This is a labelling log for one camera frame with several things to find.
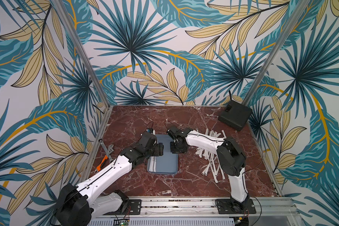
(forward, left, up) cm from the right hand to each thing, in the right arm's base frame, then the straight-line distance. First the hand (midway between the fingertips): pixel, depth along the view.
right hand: (174, 151), depth 92 cm
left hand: (-4, +10, +11) cm, 16 cm away
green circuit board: (-37, +27, -4) cm, 46 cm away
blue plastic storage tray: (-8, +4, -1) cm, 9 cm away
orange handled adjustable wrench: (+2, +42, 0) cm, 42 cm away
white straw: (-8, +13, -1) cm, 16 cm away
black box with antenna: (+29, -48, +2) cm, 56 cm away
